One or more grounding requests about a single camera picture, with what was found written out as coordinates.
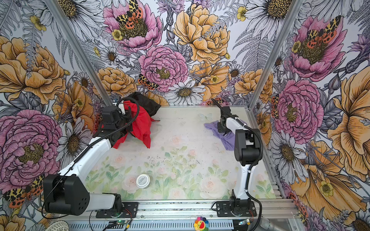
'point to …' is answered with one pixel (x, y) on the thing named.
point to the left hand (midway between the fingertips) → (127, 112)
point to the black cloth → (143, 101)
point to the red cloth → (140, 128)
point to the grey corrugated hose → (264, 223)
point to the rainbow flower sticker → (201, 224)
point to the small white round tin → (142, 181)
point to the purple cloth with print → (228, 140)
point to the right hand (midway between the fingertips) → (225, 132)
